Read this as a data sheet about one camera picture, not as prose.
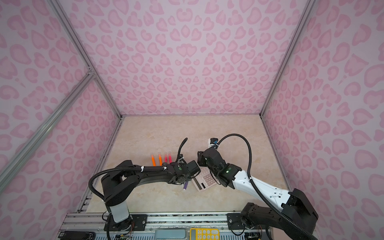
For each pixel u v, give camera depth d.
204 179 0.86
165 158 0.96
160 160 0.95
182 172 0.66
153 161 0.95
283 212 0.39
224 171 0.58
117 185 0.46
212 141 0.70
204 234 0.69
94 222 0.75
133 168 0.50
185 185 0.85
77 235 0.69
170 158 0.97
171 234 0.69
